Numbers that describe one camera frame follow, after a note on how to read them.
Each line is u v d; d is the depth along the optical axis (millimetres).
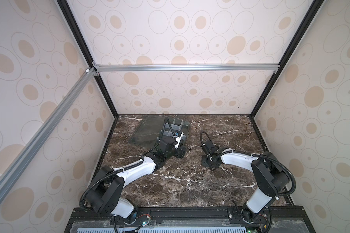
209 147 742
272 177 465
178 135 731
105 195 422
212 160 680
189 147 996
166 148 635
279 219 730
